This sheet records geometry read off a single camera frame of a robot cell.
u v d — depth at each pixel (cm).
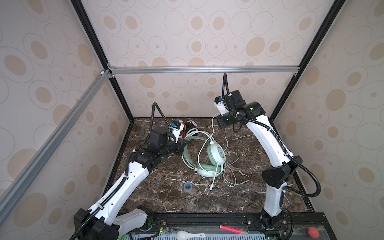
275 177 51
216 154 60
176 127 62
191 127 103
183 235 69
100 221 37
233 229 71
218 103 68
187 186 85
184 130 66
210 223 74
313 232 69
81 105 68
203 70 92
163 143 56
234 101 57
